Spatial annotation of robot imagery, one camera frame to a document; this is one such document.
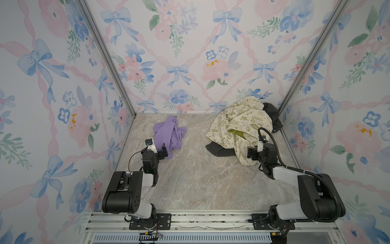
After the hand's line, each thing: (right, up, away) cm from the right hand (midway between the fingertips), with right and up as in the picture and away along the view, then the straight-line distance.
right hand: (256, 146), depth 94 cm
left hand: (-61, +2, -3) cm, 61 cm away
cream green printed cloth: (-11, +13, +6) cm, 19 cm away
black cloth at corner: (+20, +23, +19) cm, 36 cm away
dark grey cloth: (-23, -3, +6) cm, 23 cm away
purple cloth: (-56, +7, +8) cm, 57 cm away
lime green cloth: (-10, +8, +4) cm, 13 cm away
